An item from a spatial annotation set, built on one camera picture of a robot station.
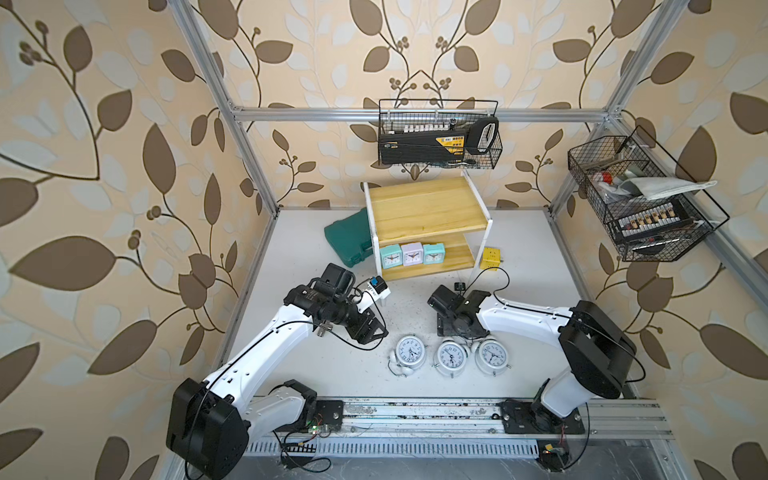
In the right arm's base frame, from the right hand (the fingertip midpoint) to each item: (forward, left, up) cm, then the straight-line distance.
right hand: (455, 326), depth 89 cm
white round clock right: (-10, -8, +2) cm, 13 cm away
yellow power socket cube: (+21, -15, +4) cm, 26 cm away
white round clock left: (-9, +15, +3) cm, 17 cm away
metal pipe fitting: (+2, +40, 0) cm, 40 cm away
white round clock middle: (-10, +3, +2) cm, 10 cm away
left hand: (-4, +22, +13) cm, 26 cm away
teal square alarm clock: (+13, +18, +19) cm, 30 cm away
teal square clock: (+13, +7, +19) cm, 24 cm away
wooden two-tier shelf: (+16, +3, +32) cm, 36 cm away
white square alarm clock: (+13, +12, +19) cm, 26 cm away
